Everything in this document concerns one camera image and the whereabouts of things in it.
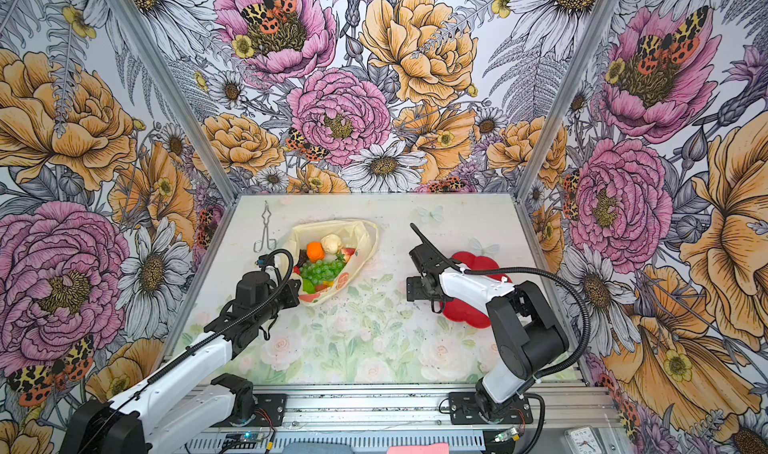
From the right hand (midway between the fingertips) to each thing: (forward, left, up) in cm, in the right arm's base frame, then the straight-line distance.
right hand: (426, 301), depth 91 cm
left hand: (+1, +36, +7) cm, 37 cm away
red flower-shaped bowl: (-2, -11, -3) cm, 11 cm away
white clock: (-35, -32, 0) cm, 48 cm away
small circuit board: (-33, +46, -2) cm, 57 cm away
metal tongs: (+24, +53, -2) cm, 58 cm away
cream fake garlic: (+20, +30, +3) cm, 36 cm away
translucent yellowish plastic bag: (+19, +19, +8) cm, 28 cm away
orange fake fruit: (+17, +35, +4) cm, 39 cm away
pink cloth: (-35, 0, -4) cm, 36 cm away
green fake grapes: (+9, +32, +4) cm, 34 cm away
